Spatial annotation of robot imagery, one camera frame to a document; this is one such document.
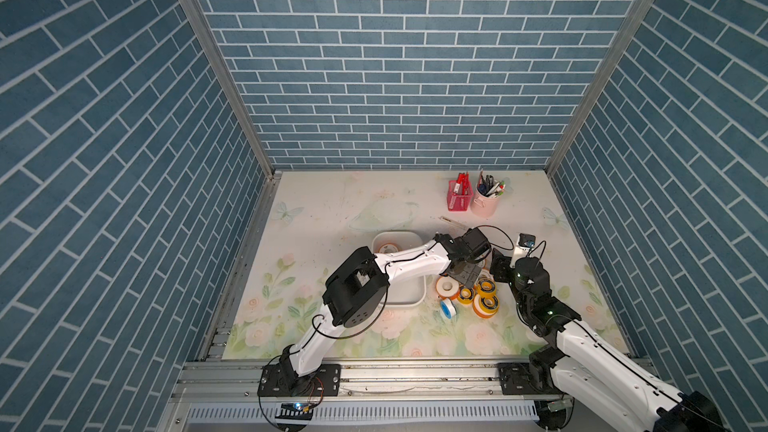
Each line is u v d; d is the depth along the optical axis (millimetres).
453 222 1058
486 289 840
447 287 882
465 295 875
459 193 1077
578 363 541
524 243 707
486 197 1001
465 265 801
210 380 756
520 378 736
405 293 879
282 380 640
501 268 738
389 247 964
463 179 1050
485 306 825
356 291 514
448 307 819
